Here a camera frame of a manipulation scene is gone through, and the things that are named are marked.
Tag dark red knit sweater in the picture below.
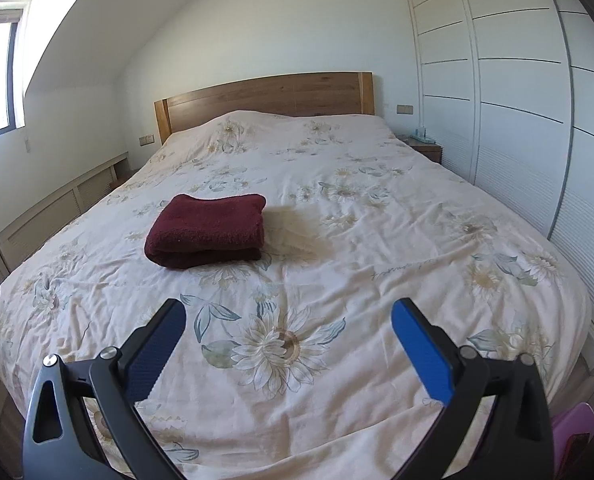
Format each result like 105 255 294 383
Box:
144 194 267 270

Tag low white window cabinet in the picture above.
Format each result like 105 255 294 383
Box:
0 154 130 411

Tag purple stool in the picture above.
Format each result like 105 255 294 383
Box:
552 402 594 479

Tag floral cream duvet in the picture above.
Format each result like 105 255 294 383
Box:
0 112 591 479

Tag wooden bedside table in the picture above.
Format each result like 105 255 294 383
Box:
401 136 442 164

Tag items on bedside table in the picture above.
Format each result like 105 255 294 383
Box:
410 127 436 144

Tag white louvred wardrobe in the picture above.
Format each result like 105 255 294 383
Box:
408 0 594 333

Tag wooden headboard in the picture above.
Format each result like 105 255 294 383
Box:
154 72 375 142

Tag beige wall socket plate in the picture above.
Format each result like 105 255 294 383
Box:
138 134 155 146

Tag beige wall switch plate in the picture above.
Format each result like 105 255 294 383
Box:
397 105 414 115

